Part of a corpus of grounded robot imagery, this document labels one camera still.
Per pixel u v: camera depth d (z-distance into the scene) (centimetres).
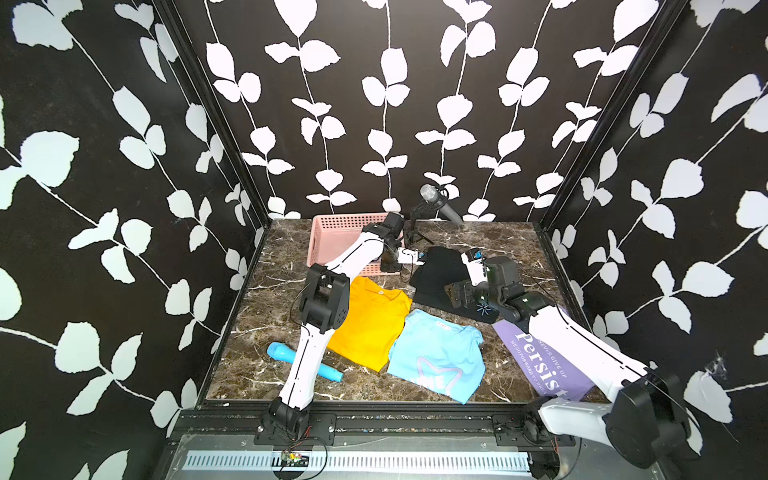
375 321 96
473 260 73
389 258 90
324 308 61
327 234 115
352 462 70
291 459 70
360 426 75
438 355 86
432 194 93
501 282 63
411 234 108
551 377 82
